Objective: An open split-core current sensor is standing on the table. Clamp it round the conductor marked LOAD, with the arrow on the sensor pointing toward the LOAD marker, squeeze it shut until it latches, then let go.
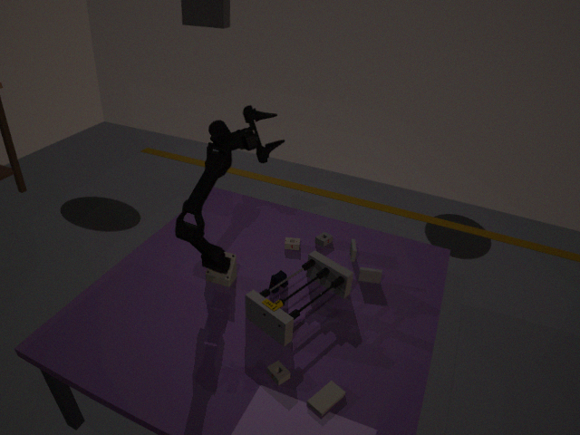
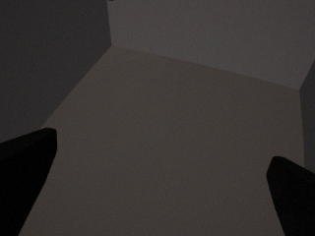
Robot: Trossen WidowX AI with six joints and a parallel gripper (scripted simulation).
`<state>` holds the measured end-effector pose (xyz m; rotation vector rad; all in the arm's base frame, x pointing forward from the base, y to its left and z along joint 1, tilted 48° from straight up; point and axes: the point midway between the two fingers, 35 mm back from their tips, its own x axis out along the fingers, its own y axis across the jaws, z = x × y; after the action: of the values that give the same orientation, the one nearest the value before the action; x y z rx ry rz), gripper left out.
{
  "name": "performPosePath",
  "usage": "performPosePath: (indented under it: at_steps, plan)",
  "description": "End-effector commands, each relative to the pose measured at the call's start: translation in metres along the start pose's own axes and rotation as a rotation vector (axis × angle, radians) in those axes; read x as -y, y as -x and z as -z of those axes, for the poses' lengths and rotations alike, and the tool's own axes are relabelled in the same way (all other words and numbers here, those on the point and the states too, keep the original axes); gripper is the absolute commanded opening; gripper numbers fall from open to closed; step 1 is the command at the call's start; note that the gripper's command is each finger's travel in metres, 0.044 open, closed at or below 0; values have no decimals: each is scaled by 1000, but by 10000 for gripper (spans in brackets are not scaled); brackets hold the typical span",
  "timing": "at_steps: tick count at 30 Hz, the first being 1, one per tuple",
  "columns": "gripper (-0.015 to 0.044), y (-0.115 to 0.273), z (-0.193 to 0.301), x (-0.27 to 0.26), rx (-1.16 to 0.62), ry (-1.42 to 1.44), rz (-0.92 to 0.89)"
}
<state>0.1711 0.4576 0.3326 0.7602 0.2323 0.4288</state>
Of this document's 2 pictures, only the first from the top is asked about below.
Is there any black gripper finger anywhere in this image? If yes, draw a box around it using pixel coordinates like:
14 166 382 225
265 140 285 157
253 108 277 121

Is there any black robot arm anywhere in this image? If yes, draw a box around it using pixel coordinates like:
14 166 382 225
176 120 258 275

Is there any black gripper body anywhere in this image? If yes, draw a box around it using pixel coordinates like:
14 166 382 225
233 105 267 163

